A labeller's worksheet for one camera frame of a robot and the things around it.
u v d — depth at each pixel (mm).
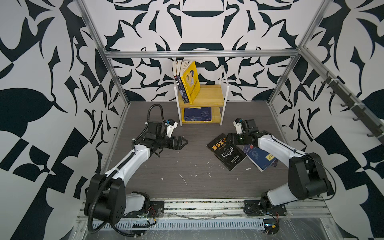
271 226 710
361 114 545
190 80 839
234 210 747
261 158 883
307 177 442
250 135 682
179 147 728
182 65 816
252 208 744
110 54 917
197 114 1029
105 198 410
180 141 728
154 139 659
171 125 759
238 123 830
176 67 810
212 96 926
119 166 463
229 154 915
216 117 1075
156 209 740
